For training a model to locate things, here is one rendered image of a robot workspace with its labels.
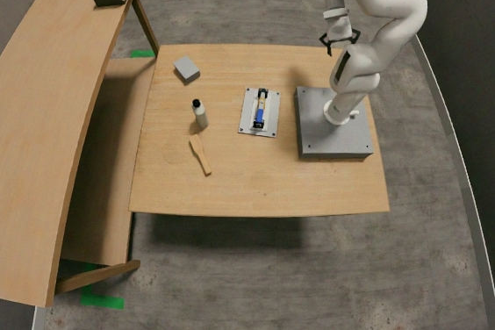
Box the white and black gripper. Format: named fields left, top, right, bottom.
left=319, top=16, right=361, bottom=57

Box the white bottle with black cap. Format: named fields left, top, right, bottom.
left=191, top=99, right=209, bottom=128

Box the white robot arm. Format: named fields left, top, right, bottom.
left=323, top=0, right=427, bottom=126

